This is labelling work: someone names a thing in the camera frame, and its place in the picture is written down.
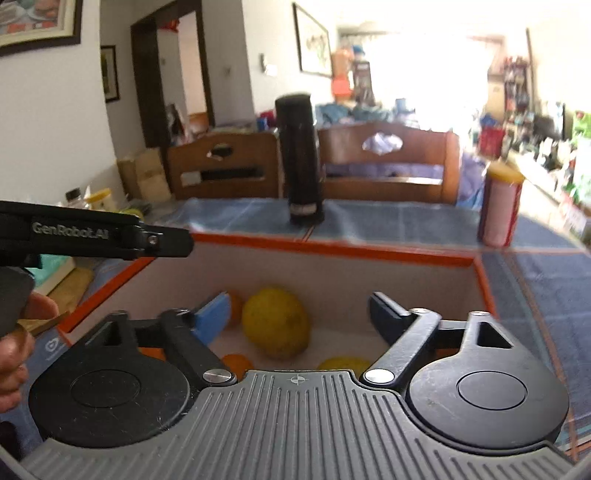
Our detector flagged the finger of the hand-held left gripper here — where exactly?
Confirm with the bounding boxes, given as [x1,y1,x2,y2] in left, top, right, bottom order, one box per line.
[139,226,195,259]

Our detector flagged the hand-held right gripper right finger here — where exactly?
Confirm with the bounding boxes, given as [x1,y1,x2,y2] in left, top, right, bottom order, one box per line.
[362,291,515,387]

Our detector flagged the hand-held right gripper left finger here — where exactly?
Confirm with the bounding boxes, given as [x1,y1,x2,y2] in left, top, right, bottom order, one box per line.
[95,293,234,386]

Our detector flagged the orange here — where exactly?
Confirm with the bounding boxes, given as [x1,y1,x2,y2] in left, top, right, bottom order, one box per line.
[221,354,250,381]

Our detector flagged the large yellow citrus fruit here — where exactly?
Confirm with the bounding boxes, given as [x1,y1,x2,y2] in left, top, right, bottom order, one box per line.
[241,288,311,361]

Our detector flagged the yellow lemon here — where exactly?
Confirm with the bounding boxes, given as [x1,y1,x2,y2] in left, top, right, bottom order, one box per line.
[316,356,370,377]

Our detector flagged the orange cardboard box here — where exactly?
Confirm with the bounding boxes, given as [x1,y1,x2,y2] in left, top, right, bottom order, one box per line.
[55,233,497,370]

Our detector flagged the person's left hand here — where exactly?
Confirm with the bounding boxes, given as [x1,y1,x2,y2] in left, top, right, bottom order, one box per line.
[0,293,61,411]

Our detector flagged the jar with yellow lid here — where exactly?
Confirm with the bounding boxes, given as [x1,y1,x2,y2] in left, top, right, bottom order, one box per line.
[85,188,118,213]

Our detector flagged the brown cardboard boxes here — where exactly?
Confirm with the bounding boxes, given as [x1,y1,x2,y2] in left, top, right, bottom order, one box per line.
[117,148,171,204]

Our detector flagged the wooden chair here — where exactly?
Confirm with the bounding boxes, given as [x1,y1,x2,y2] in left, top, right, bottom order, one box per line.
[318,122,462,205]
[166,131,281,200]

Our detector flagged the blue plaid tablecloth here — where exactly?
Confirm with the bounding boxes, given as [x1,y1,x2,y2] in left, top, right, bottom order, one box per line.
[0,198,591,464]

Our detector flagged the black thermos bottle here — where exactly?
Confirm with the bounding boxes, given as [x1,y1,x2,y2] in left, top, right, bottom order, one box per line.
[275,93,325,225]

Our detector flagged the red can with yellow lid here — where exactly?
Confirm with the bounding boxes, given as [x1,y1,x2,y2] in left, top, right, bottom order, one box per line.
[478,162,526,247]

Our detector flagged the purple blanket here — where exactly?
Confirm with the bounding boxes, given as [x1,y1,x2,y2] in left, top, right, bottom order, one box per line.
[459,152,490,208]

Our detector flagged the small dark framed picture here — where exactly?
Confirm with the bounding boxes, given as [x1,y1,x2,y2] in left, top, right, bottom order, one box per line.
[100,45,121,103]

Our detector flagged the red plastic basket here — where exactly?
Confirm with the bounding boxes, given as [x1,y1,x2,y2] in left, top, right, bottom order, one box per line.
[480,127,506,158]

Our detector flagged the large framed food picture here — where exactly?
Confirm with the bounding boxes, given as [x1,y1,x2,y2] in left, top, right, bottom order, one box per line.
[0,0,84,57]

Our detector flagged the dark wooden door frame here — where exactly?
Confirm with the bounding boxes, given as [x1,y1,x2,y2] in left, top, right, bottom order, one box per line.
[130,0,215,148]

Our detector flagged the framed floral wall picture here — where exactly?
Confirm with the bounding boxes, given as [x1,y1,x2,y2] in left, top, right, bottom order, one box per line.
[292,2,333,78]

